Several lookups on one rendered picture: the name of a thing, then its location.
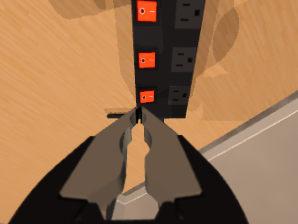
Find black power strip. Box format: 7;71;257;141
131;0;206;122

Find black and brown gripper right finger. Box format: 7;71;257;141
140;107;249;224

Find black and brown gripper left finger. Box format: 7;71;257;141
8;107;140;224

